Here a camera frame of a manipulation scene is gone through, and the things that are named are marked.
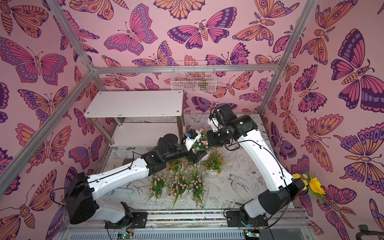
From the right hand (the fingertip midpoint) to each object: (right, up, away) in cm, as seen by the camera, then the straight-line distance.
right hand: (208, 141), depth 71 cm
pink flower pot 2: (-14, -21, 0) cm, 26 cm away
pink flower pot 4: (-3, 0, -9) cm, 10 cm away
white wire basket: (-8, +39, +24) cm, 46 cm away
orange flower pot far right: (+3, -13, +7) cm, 15 cm away
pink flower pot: (-24, -20, -2) cm, 31 cm away
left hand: (-2, -1, -1) cm, 2 cm away
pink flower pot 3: (-5, -22, -1) cm, 23 cm away
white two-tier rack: (-47, +15, +46) cm, 68 cm away
